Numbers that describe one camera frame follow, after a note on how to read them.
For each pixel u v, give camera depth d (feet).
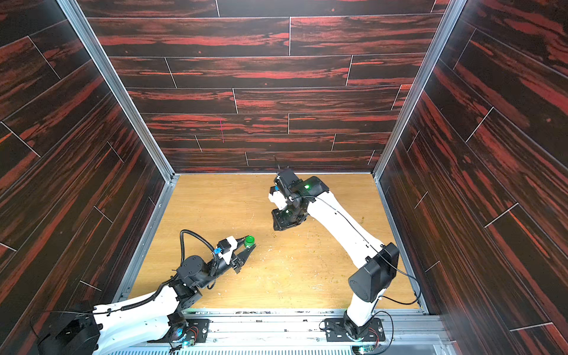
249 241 2.27
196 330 2.37
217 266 2.09
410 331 2.42
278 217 2.14
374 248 1.43
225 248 1.94
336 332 2.40
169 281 2.09
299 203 1.71
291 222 2.14
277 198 2.27
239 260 2.15
